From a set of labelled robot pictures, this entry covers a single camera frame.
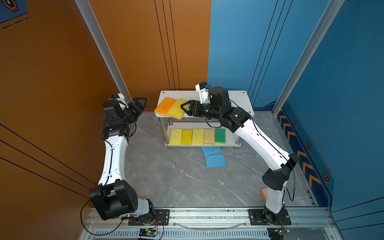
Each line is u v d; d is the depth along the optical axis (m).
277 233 0.70
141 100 0.68
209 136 0.97
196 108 0.58
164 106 0.73
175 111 0.74
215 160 0.92
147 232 0.71
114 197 0.41
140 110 0.66
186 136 0.96
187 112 0.61
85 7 0.69
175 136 0.96
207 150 0.96
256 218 0.72
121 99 0.67
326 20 0.74
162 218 0.74
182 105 0.64
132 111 0.65
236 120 0.49
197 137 0.95
